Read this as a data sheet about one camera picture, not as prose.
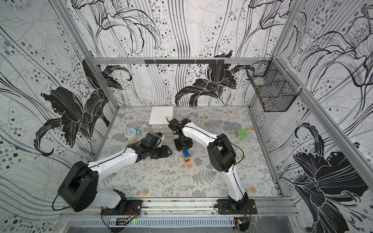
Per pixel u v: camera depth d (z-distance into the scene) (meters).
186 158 0.85
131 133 0.98
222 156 0.52
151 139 0.67
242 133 0.96
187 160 0.88
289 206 0.74
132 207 0.73
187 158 0.86
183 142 0.80
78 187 0.42
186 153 0.84
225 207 0.73
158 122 0.91
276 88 0.87
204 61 0.90
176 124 0.69
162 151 0.75
